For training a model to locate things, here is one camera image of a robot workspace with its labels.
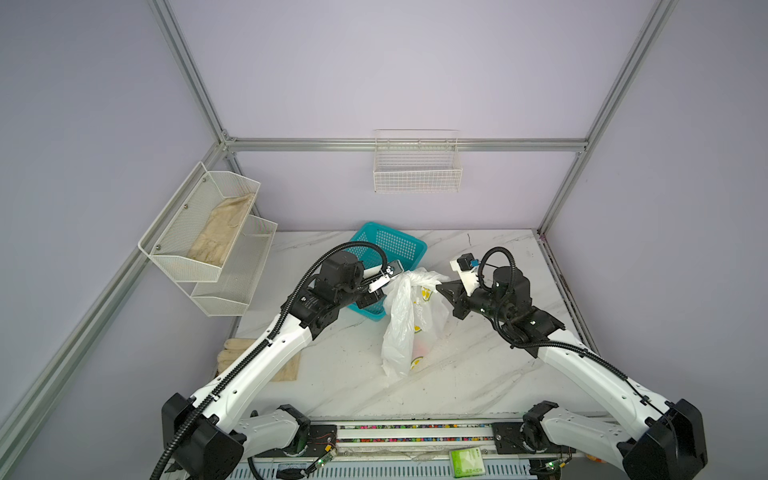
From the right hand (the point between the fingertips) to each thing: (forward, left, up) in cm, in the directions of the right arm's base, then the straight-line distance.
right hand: (438, 284), depth 74 cm
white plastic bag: (-5, +5, -11) cm, 13 cm away
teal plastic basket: (+31, +10, -19) cm, 37 cm away
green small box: (-35, -6, -23) cm, 42 cm away
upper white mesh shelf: (+11, +65, +7) cm, 66 cm away
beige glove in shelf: (+13, +59, +6) cm, 61 cm away
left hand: (+2, +16, +2) cm, 16 cm away
